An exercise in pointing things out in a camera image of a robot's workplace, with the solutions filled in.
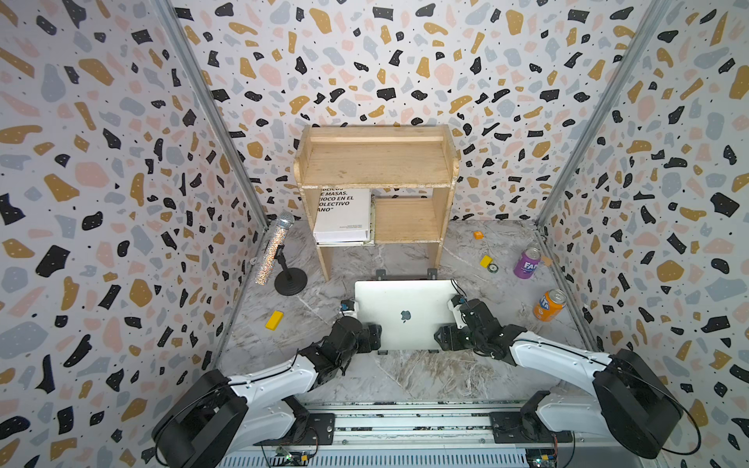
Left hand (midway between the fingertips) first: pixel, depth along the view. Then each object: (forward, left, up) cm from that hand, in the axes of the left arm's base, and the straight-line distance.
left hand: (375, 329), depth 86 cm
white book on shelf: (+24, +8, +23) cm, 34 cm away
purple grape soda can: (+21, -51, +3) cm, 55 cm away
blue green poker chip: (+25, -43, -5) cm, 50 cm away
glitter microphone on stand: (+20, +29, -3) cm, 35 cm away
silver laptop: (+4, -10, +5) cm, 12 cm away
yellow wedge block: (+29, -41, -5) cm, 50 cm away
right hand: (-1, -21, -2) cm, 21 cm away
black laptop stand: (+12, -2, +11) cm, 16 cm away
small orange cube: (+41, -40, -4) cm, 58 cm away
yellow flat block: (+6, +32, -4) cm, 33 cm away
